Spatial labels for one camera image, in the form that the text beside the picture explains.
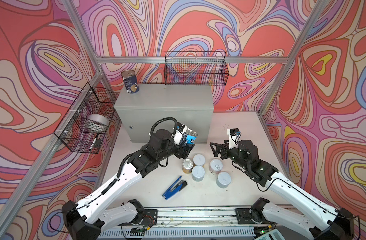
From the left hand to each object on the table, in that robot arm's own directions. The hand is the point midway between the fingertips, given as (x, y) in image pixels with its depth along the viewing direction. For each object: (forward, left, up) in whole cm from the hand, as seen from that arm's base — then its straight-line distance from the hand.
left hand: (188, 139), depth 69 cm
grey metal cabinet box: (+36, -2, -10) cm, 38 cm away
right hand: (+1, -15, -8) cm, 17 cm away
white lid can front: (-6, -6, -24) cm, 25 cm away
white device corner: (-35, -39, -25) cm, 58 cm away
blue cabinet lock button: (+17, +34, -12) cm, 40 cm away
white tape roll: (+8, +44, +3) cm, 45 cm away
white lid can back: (+2, -7, -24) cm, 25 cm away
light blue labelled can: (-1, -1, +5) cm, 5 cm away
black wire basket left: (+7, +52, 0) cm, 53 cm away
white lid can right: (-11, -19, -24) cm, 33 cm away
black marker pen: (0, +47, -4) cm, 47 cm away
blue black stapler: (-12, +6, -28) cm, 31 cm away
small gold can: (-2, 0, -24) cm, 24 cm away
